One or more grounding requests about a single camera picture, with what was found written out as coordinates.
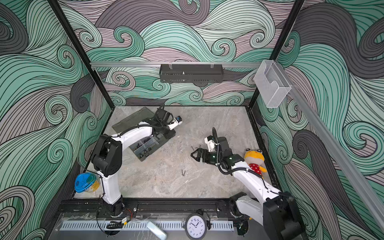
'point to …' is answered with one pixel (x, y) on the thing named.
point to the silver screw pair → (182, 173)
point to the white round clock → (196, 226)
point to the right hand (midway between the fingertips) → (195, 157)
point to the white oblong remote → (157, 230)
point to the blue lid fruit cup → (86, 182)
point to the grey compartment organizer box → (144, 148)
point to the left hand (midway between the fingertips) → (173, 129)
